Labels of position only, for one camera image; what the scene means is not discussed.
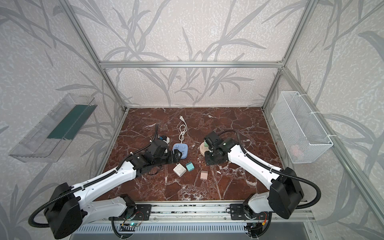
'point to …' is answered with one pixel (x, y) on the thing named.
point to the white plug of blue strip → (181, 118)
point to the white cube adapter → (180, 170)
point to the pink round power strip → (203, 148)
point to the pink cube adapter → (203, 174)
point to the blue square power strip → (183, 148)
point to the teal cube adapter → (190, 166)
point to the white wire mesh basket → (302, 135)
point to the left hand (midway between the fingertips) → (179, 151)
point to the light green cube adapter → (205, 144)
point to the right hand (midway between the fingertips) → (208, 156)
